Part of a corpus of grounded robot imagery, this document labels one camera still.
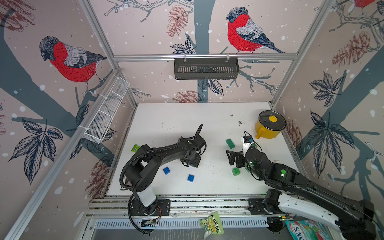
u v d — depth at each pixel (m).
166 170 0.85
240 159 0.63
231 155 0.64
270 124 0.97
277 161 0.88
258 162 0.51
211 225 0.68
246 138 0.63
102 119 0.87
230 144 0.96
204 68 1.05
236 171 0.82
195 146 0.67
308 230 0.65
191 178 0.82
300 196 0.48
